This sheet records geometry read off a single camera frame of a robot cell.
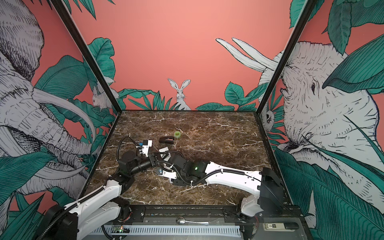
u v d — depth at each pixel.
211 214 0.75
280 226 0.68
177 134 1.07
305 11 0.71
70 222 0.40
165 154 0.75
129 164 0.61
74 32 0.77
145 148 0.74
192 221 0.72
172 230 0.70
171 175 0.62
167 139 1.02
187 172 0.54
